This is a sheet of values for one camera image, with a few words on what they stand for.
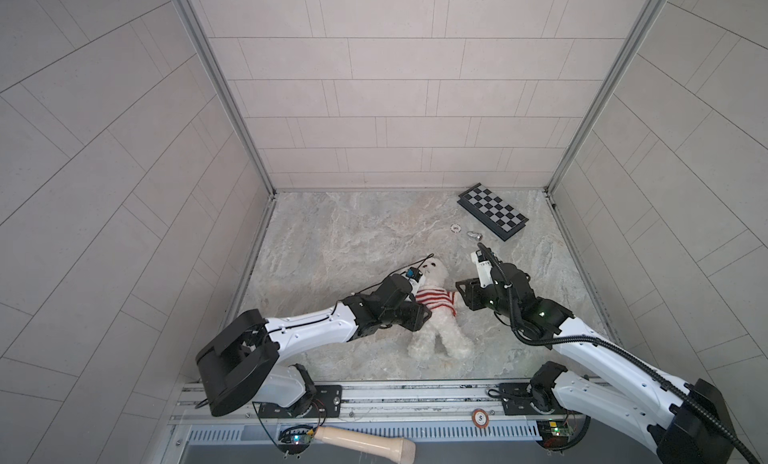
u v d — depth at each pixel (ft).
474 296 2.28
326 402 2.33
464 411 2.32
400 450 2.04
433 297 2.65
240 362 1.35
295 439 2.14
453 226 3.46
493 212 3.46
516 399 2.32
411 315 2.28
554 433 2.23
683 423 1.26
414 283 2.37
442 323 2.53
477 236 3.33
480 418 2.27
